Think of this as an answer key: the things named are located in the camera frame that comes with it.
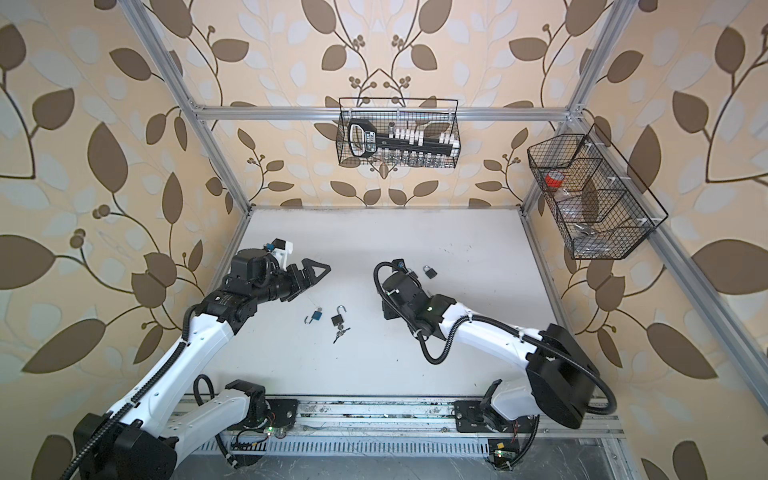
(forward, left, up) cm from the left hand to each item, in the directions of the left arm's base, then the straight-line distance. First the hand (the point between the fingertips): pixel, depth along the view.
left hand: (322, 273), depth 75 cm
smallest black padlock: (+16, -30, -22) cm, 41 cm away
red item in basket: (+30, -65, +8) cm, 72 cm away
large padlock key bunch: (-6, -2, -23) cm, 24 cm away
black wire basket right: (+15, -70, +12) cm, 73 cm away
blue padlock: (-2, +6, -22) cm, 23 cm away
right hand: (-1, -17, -11) cm, 20 cm away
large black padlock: (-2, -1, -22) cm, 23 cm away
